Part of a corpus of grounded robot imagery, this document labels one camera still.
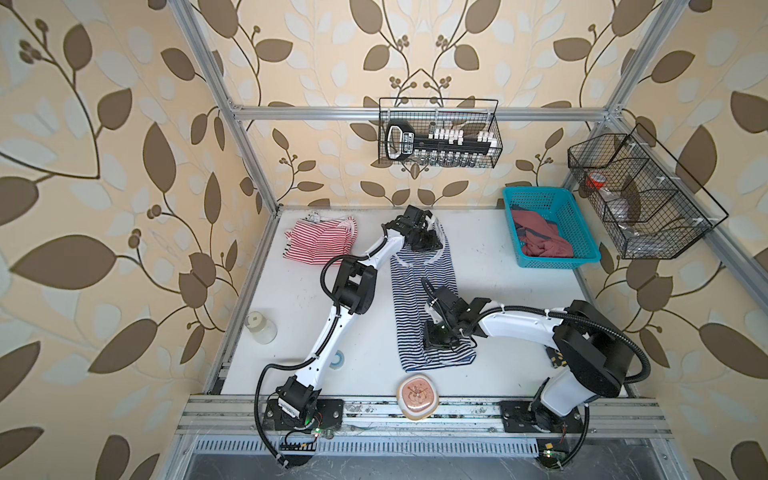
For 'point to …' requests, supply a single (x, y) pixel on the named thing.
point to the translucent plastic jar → (262, 329)
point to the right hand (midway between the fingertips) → (422, 348)
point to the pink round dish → (417, 397)
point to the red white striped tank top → (317, 241)
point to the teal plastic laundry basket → (559, 205)
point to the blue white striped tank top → (409, 268)
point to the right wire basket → (651, 205)
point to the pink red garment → (536, 245)
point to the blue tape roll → (341, 362)
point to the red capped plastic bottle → (596, 180)
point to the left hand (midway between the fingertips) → (444, 241)
